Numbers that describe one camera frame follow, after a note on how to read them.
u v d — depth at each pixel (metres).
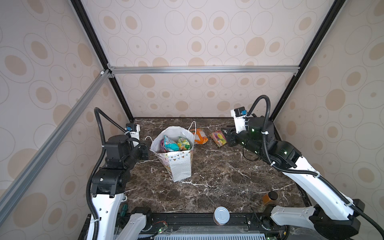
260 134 0.42
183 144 0.80
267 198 0.74
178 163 0.75
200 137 1.03
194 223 0.75
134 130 0.52
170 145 0.78
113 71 0.90
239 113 0.51
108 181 0.40
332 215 0.39
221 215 0.71
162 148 0.77
